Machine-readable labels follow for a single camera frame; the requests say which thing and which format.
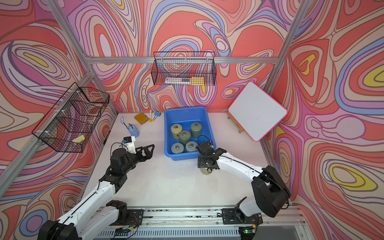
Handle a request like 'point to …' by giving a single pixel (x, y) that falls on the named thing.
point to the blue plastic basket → (173, 116)
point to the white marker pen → (150, 119)
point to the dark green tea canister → (184, 137)
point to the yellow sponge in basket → (79, 139)
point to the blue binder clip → (157, 114)
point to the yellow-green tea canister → (206, 171)
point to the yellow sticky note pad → (141, 118)
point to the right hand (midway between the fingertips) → (208, 166)
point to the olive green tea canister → (196, 129)
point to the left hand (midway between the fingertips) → (149, 147)
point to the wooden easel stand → (235, 123)
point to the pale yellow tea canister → (175, 129)
